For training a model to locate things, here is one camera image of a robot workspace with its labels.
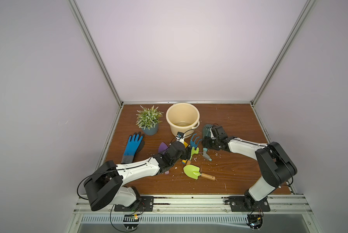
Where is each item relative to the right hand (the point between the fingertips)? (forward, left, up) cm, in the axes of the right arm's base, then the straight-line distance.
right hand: (205, 139), depth 94 cm
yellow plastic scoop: (-3, +14, -2) cm, 14 cm away
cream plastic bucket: (+20, +15, -2) cm, 25 cm away
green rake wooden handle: (-8, +8, -2) cm, 11 cm away
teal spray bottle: (+5, -1, +1) cm, 5 cm away
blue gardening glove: (-4, +48, -1) cm, 48 cm away
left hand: (-9, +12, +8) cm, 17 cm away
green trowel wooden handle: (-21, +9, -2) cm, 22 cm away
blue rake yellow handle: (-3, +8, -2) cm, 9 cm away
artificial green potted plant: (+5, +37, +15) cm, 40 cm away
